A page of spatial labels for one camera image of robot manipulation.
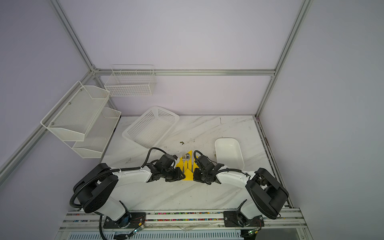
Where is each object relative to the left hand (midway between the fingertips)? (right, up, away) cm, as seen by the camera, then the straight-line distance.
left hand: (183, 177), depth 86 cm
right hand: (+5, 0, 0) cm, 5 cm away
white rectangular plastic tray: (+29, +13, +13) cm, 34 cm away
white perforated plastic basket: (-27, +30, +25) cm, 47 cm away
